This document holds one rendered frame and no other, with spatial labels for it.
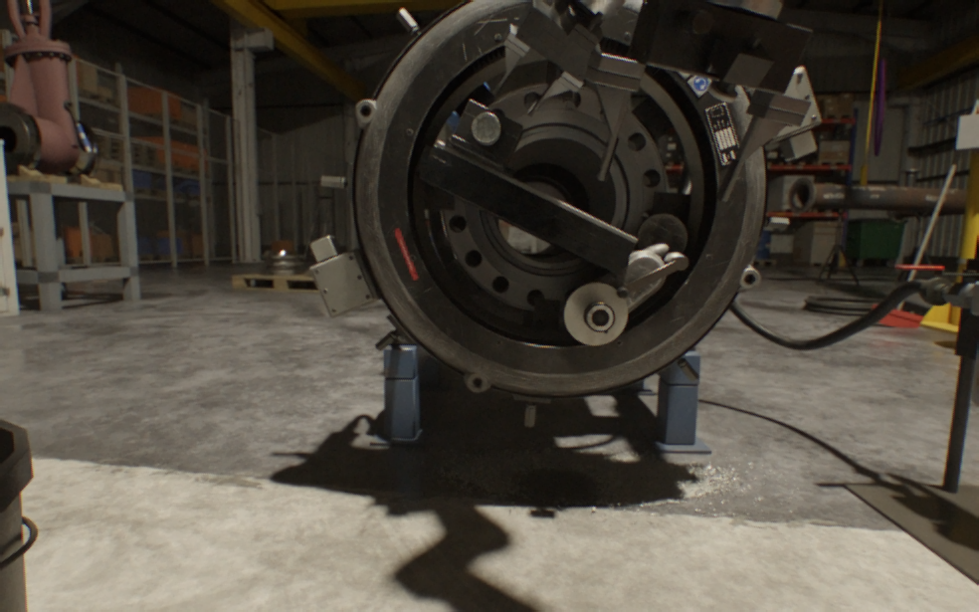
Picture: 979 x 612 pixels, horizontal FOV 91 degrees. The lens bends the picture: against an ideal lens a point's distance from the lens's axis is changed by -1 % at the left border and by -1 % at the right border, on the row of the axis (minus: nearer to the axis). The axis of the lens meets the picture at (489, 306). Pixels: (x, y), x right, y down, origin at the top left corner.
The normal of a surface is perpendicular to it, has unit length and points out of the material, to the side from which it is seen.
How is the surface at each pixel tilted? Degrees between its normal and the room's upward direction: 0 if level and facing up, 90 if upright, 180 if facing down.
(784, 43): 114
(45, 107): 88
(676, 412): 90
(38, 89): 91
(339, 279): 90
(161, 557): 0
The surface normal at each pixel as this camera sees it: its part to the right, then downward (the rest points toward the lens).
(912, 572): 0.01, -0.99
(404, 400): -0.04, 0.12
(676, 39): 0.11, 0.51
